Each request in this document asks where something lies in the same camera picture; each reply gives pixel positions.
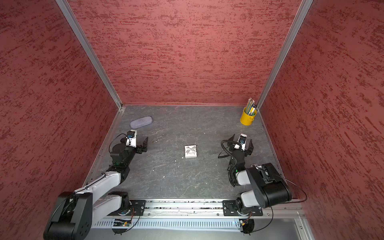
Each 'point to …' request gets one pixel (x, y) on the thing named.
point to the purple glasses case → (141, 121)
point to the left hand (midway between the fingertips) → (139, 138)
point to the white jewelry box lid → (190, 151)
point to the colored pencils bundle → (250, 108)
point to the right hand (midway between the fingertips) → (241, 138)
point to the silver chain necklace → (158, 139)
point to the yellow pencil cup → (246, 119)
